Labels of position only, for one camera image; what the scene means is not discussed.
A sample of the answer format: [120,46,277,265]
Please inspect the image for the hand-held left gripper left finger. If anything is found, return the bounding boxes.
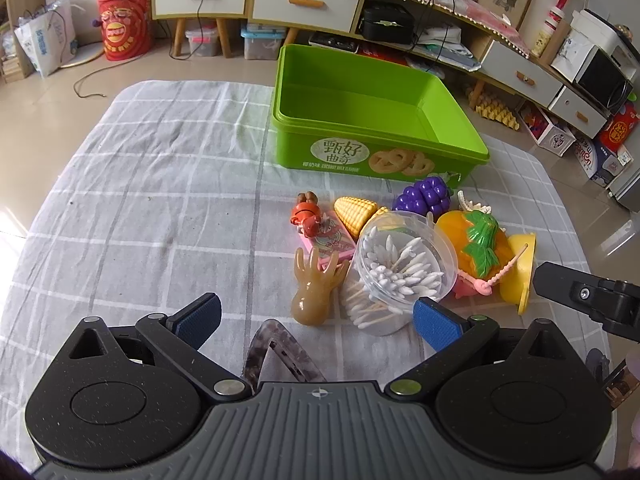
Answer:
[66,294,252,404]

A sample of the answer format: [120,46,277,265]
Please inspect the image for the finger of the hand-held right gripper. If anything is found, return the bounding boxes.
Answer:
[532,261,640,345]

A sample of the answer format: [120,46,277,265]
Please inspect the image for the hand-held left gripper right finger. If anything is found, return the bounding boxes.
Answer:
[384,297,585,403]

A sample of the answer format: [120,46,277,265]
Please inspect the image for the yellow toy bowl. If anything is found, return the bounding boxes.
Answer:
[500,232,538,316]

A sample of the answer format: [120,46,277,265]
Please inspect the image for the pink toy teapot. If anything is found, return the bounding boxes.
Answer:
[452,247,528,301]

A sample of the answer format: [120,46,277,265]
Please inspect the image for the tortoiseshell hair clip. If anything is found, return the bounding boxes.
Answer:
[242,317,321,392]

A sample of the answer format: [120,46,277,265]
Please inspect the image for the clear cotton swab container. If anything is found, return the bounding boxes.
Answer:
[341,210,458,337]

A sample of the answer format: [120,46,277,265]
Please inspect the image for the orange toy bowl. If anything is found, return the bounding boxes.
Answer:
[435,210,516,281]

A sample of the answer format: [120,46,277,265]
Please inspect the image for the brown toy hand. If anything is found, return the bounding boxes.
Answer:
[291,247,349,326]

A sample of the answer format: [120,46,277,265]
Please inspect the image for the purple toy grapes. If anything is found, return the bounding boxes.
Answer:
[392,176,453,217]

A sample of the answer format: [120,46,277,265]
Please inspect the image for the pink toy packet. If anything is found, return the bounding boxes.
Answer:
[299,210,357,273]

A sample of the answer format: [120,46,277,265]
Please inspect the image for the yellow toy corn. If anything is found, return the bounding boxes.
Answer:
[333,196,391,240]

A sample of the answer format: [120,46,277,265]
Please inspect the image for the red brown toy figure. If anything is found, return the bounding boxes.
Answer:
[289,191,326,238]

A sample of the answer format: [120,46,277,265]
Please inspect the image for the green plastic box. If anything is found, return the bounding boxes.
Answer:
[271,43,490,184]

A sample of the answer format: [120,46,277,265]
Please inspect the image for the grey checked tablecloth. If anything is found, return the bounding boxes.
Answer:
[0,80,608,471]

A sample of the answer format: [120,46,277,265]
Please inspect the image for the white blue carton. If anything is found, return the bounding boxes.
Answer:
[575,137,633,186]

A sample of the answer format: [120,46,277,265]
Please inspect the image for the white toy box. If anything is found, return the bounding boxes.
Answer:
[517,105,577,157]

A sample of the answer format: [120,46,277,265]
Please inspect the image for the yellow egg-crate mat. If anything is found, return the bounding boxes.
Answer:
[465,82,521,133]

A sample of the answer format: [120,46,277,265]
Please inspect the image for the microwave oven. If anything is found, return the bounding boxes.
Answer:
[572,45,635,116]

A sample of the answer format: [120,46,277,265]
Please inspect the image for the white appliance box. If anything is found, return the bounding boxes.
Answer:
[550,9,626,78]

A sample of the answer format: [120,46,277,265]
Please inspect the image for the red flat box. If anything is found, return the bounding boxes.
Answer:
[360,42,416,66]

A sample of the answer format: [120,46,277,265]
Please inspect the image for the folded clothes pile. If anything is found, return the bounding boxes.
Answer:
[410,25,481,71]

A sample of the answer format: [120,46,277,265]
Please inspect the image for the clear storage box pink contents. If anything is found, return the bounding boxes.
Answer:
[185,27,221,58]

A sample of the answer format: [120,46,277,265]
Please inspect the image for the clear storage box blue lid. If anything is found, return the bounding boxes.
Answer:
[241,24,286,61]

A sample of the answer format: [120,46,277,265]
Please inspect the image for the red printed bucket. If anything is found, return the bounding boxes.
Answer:
[96,0,153,62]

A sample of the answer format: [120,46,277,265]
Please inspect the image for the black case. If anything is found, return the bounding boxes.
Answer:
[359,2,416,43]

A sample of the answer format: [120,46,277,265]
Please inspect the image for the white shopping bag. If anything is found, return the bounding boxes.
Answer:
[14,0,78,78]

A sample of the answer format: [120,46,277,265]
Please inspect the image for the thin cable on floor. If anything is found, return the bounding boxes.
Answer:
[74,60,108,99]

